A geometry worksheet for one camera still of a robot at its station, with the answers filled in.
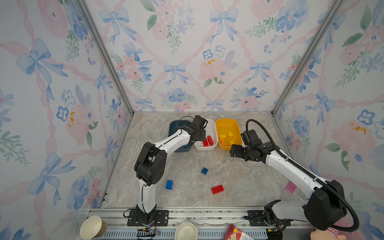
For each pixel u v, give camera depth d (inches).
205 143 39.5
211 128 42.9
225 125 43.9
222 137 40.6
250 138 25.3
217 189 32.8
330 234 25.5
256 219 28.7
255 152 23.4
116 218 29.7
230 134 40.5
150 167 21.0
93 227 28.2
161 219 28.8
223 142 38.5
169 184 32.7
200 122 28.9
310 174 17.8
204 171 34.8
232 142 39.6
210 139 40.3
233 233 26.5
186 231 27.9
